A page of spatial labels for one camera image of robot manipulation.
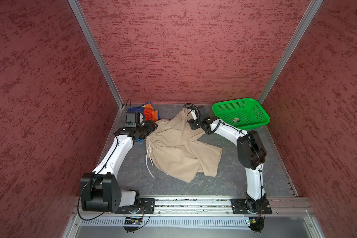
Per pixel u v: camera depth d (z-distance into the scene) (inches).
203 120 29.6
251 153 21.2
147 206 29.1
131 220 28.6
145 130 29.6
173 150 35.5
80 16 29.1
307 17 29.2
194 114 32.0
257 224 27.9
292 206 29.9
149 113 43.0
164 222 30.5
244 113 45.0
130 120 25.2
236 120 43.3
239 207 29.1
